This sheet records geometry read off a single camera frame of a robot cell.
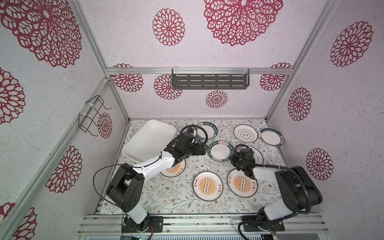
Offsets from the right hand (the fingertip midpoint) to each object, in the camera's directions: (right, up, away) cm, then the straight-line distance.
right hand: (228, 153), depth 95 cm
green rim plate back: (-9, +16, +19) cm, 26 cm away
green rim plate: (-4, +1, +5) cm, 6 cm away
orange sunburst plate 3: (+5, -17, -9) cm, 20 cm away
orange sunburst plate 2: (-14, -18, -9) cm, 25 cm away
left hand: (-18, +4, -8) cm, 20 cm away
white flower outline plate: (+21, -2, +4) cm, 21 cm away
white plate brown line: (+17, +13, +17) cm, 27 cm away
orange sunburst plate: (-33, -10, -3) cm, 34 cm away
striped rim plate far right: (+35, +10, +15) cm, 39 cm away
